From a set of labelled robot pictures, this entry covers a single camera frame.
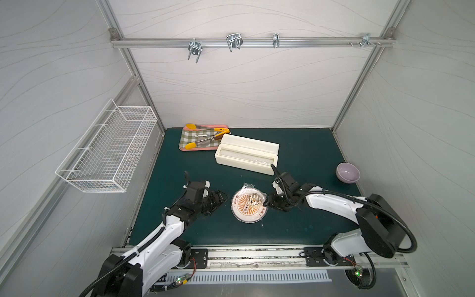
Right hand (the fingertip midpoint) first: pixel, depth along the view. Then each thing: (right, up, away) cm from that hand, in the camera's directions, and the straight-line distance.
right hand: (266, 204), depth 86 cm
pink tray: (-34, +41, +39) cm, 66 cm away
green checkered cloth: (-36, +32, +28) cm, 56 cm away
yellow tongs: (-26, +34, +25) cm, 49 cm away
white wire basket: (-62, +23, -18) cm, 69 cm away
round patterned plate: (-9, -1, +1) cm, 9 cm away
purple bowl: (+46, +13, +13) cm, 49 cm away
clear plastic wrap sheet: (-9, -1, +2) cm, 9 cm away
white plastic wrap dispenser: (-8, +23, +20) cm, 31 cm away
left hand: (-18, +3, -4) cm, 19 cm away
